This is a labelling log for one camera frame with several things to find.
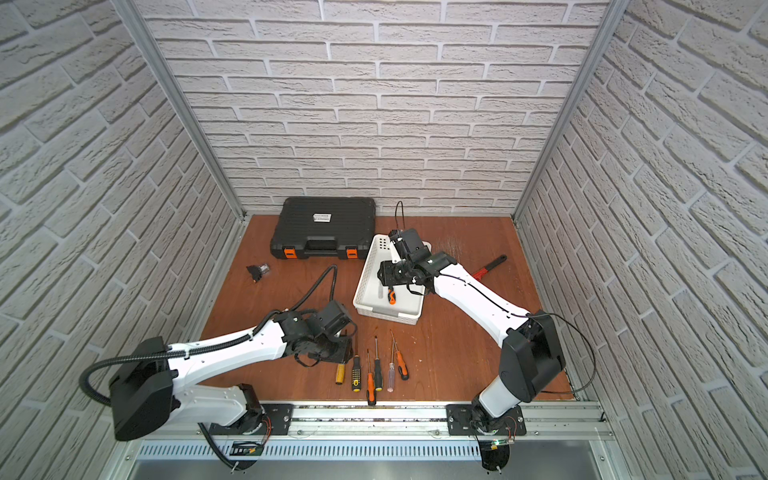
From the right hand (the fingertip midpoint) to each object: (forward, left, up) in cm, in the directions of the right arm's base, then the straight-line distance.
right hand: (385, 270), depth 82 cm
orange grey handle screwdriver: (-22, -2, -16) cm, 28 cm away
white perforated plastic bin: (+2, +5, -18) cm, 18 cm away
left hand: (-18, +11, -12) cm, 24 cm away
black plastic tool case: (+27, +20, -10) cm, 35 cm away
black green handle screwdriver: (-25, +4, -16) cm, 30 cm away
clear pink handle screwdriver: (-23, 0, -15) cm, 28 cm away
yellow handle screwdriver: (-22, +14, -16) cm, 31 cm away
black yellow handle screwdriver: (-23, +10, -16) cm, 30 cm away
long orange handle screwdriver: (-29, +6, -16) cm, 34 cm away
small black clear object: (+14, +45, -16) cm, 49 cm away
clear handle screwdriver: (+3, +2, -17) cm, 17 cm away
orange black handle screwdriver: (0, -2, -15) cm, 16 cm away
